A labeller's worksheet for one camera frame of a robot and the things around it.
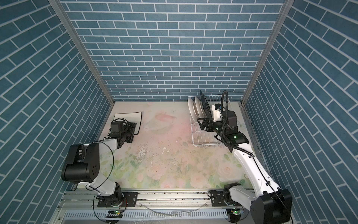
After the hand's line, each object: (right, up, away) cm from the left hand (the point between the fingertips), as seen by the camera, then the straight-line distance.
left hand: (139, 126), depth 96 cm
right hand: (+44, +5, -19) cm, 48 cm away
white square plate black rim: (-10, +6, +13) cm, 18 cm away
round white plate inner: (+43, +13, +3) cm, 45 cm away
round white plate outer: (+36, +18, +6) cm, 41 cm away
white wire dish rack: (+40, -2, -28) cm, 49 cm away
